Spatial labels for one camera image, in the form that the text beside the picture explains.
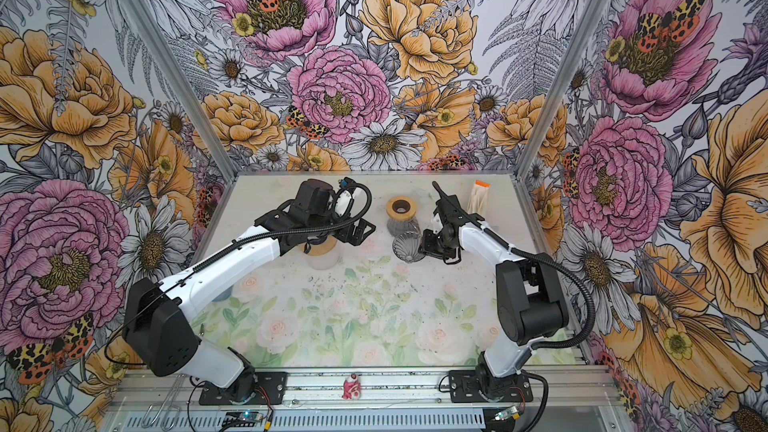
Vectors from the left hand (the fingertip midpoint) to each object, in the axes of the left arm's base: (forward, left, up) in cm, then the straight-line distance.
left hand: (358, 229), depth 81 cm
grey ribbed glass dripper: (+5, -14, -16) cm, 22 cm away
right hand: (-2, -19, -13) cm, 23 cm away
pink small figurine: (-34, +1, -16) cm, 38 cm away
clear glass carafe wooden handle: (+1, +12, -20) cm, 23 cm away
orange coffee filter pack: (+20, -38, -10) cm, 44 cm away
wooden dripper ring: (+16, -12, -11) cm, 23 cm away
